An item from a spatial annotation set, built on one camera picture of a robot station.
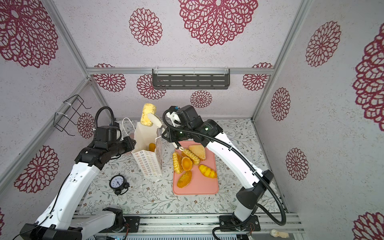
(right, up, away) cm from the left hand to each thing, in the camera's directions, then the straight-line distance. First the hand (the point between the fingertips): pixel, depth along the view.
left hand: (135, 144), depth 76 cm
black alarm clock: (-13, -23, +9) cm, 28 cm away
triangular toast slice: (+34, -6, +21) cm, 40 cm away
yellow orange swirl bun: (+38, -17, +13) cm, 44 cm away
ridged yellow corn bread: (+20, -13, +14) cm, 28 cm away
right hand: (+17, +6, -10) cm, 20 cm away
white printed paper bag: (+2, +1, +16) cm, 16 cm away
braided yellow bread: (+27, -7, +17) cm, 33 cm away
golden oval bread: (+25, -20, +8) cm, 33 cm away
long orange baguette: (+3, -3, +21) cm, 22 cm away
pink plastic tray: (+33, -24, +11) cm, 43 cm away
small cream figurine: (+68, -42, -5) cm, 80 cm away
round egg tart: (+26, -13, +14) cm, 32 cm away
